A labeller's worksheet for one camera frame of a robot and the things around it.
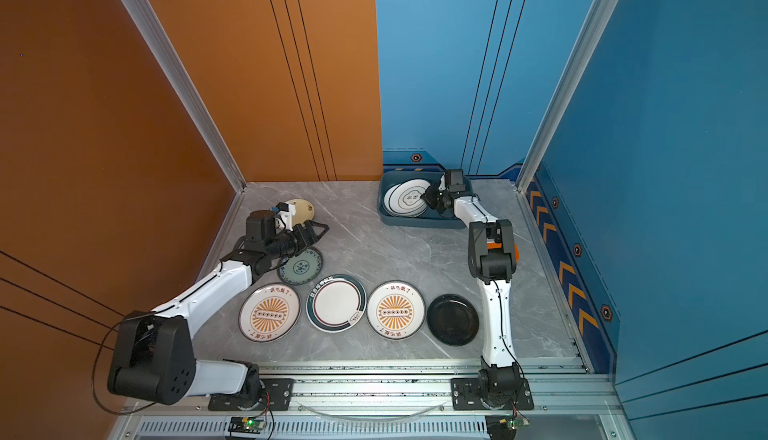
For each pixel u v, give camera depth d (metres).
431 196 0.99
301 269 0.96
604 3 0.74
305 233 0.76
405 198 1.12
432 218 1.00
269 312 0.87
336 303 0.89
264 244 0.67
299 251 0.77
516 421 0.69
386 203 1.12
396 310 0.87
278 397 0.74
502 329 0.64
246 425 0.71
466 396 0.72
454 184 0.89
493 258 0.64
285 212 0.80
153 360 0.42
